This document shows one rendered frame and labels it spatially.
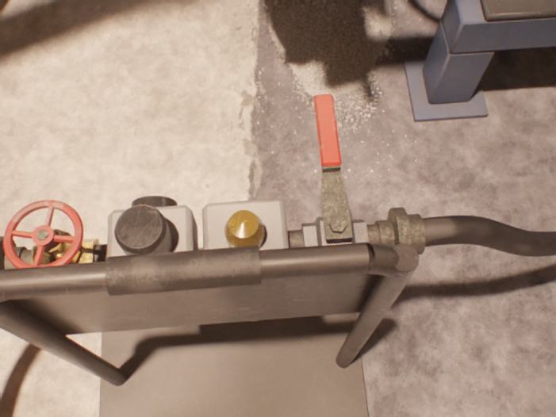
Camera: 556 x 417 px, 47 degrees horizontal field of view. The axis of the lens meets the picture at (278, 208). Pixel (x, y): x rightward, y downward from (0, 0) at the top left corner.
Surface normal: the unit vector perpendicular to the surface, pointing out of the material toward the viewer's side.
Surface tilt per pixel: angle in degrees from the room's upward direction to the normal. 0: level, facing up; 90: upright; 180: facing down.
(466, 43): 90
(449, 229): 15
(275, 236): 0
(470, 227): 24
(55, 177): 0
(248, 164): 0
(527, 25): 90
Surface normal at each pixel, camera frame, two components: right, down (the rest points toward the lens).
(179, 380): 0.00, -0.38
